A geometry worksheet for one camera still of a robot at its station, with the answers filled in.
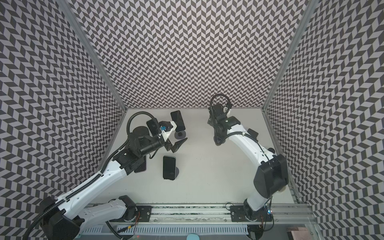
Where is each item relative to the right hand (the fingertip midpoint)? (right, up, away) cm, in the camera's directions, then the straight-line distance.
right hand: (218, 124), depth 84 cm
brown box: (+33, -48, -19) cm, 61 cm away
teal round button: (-14, -50, -18) cm, 55 cm away
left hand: (-20, -3, -15) cm, 25 cm away
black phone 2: (-27, -23, -5) cm, 36 cm away
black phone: (-26, +4, +15) cm, 30 cm away
